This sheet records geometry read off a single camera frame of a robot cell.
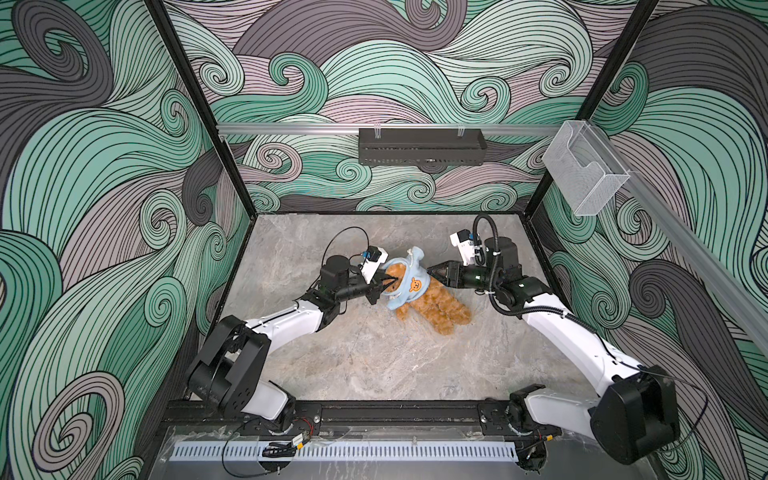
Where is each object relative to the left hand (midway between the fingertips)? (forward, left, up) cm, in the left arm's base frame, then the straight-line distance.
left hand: (396, 274), depth 80 cm
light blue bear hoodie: (-3, -5, +1) cm, 6 cm away
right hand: (-1, -9, +4) cm, 10 cm away
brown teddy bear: (-4, -13, -10) cm, 17 cm away
